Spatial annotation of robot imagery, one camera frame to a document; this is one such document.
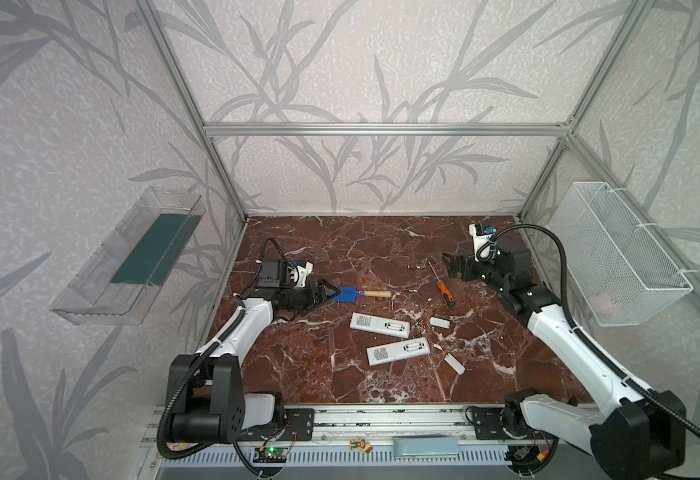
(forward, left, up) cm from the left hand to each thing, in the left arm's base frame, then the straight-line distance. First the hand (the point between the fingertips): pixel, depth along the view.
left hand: (334, 287), depth 84 cm
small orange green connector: (-36, -9, -12) cm, 39 cm away
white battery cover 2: (-17, -34, -13) cm, 40 cm away
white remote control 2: (-14, -18, -12) cm, 26 cm away
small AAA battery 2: (+7, -24, -14) cm, 28 cm away
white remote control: (-6, -13, -12) cm, 19 cm away
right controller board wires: (-38, -50, -17) cm, 65 cm away
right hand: (+8, -35, +11) cm, 37 cm away
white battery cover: (-4, -32, -14) cm, 35 cm away
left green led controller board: (-38, +14, -15) cm, 43 cm away
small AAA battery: (+16, -26, -14) cm, 33 cm away
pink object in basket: (-8, -68, +7) cm, 69 cm away
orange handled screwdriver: (+4, -35, -12) cm, 37 cm away
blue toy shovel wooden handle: (+5, -4, -13) cm, 15 cm away
